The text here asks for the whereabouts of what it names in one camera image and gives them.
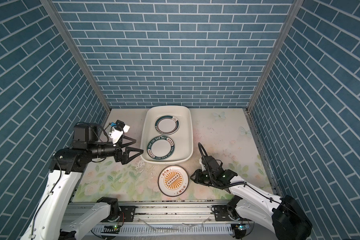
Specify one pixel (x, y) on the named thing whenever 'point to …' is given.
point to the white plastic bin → (182, 139)
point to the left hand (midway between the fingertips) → (138, 146)
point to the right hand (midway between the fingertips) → (190, 177)
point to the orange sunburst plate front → (173, 180)
